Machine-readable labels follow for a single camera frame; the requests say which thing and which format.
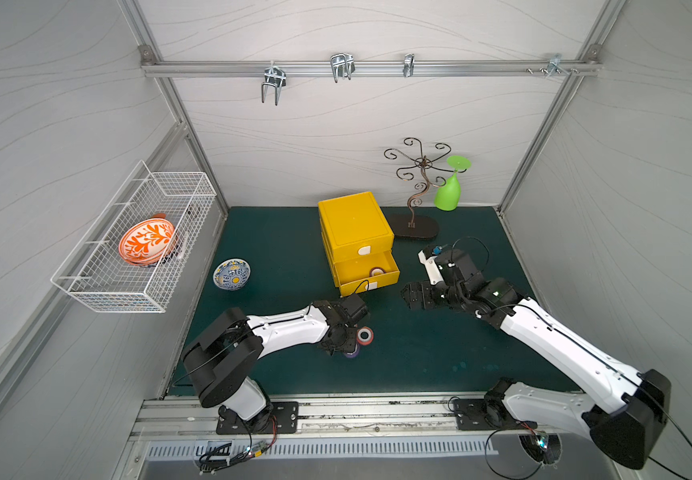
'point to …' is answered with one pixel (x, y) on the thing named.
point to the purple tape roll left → (355, 353)
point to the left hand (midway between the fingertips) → (348, 348)
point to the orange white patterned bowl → (147, 241)
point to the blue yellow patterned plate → (232, 275)
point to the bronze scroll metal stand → (411, 225)
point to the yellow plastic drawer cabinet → (358, 242)
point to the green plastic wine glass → (448, 190)
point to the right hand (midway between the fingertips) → (417, 287)
